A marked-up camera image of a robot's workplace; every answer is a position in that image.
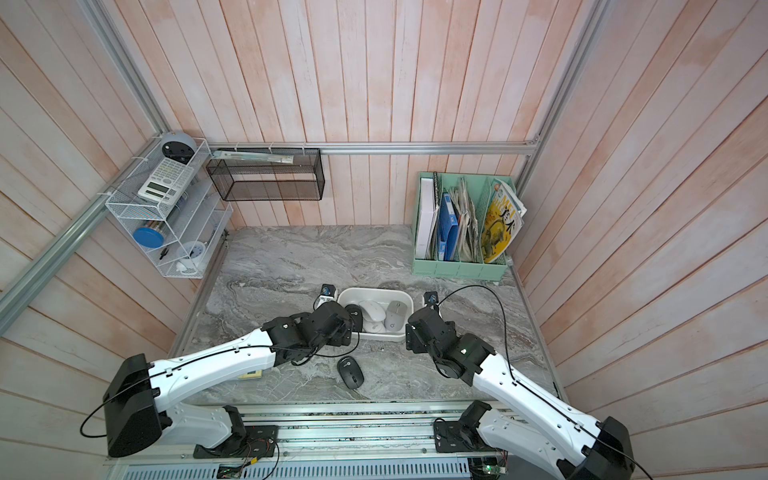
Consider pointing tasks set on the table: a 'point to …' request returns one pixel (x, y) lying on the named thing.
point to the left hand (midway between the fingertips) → (334, 326)
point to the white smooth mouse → (373, 310)
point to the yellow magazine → (503, 220)
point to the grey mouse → (395, 316)
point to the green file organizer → (492, 270)
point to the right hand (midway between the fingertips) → (422, 325)
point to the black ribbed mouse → (350, 372)
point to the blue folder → (448, 229)
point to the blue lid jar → (148, 237)
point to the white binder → (426, 217)
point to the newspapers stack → (466, 246)
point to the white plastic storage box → (354, 295)
